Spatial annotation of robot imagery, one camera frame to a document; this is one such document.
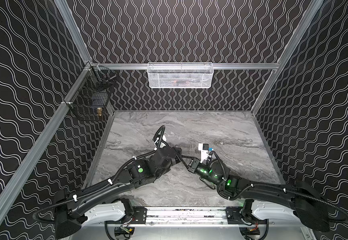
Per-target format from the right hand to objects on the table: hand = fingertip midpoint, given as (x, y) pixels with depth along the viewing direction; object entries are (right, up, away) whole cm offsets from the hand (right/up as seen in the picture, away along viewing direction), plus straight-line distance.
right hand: (179, 158), depth 69 cm
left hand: (+3, +3, -2) cm, 5 cm away
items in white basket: (+2, +44, +28) cm, 52 cm away
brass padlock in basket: (-43, +24, +13) cm, 51 cm away
